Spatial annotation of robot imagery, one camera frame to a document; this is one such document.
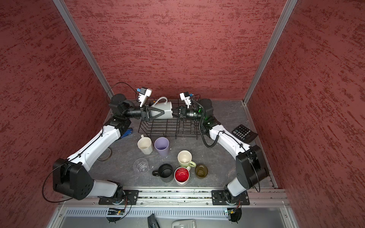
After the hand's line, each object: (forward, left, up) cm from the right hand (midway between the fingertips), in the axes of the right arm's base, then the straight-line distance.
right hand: (167, 114), depth 68 cm
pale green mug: (-9, -8, -33) cm, 35 cm away
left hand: (-1, +1, +2) cm, 3 cm away
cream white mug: (-1, +17, -27) cm, 32 cm away
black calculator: (+7, -51, -32) cm, 60 cm away
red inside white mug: (-19, -6, -33) cm, 39 cm away
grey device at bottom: (-41, -7, -31) cm, 53 cm away
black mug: (-18, +3, -32) cm, 37 cm away
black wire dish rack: (+15, 0, -33) cm, 36 cm away
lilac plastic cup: (-2, +6, -26) cm, 27 cm away
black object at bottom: (-40, +8, -32) cm, 52 cm away
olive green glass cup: (-17, -18, -34) cm, 42 cm away
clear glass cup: (-13, +19, -34) cm, 41 cm away
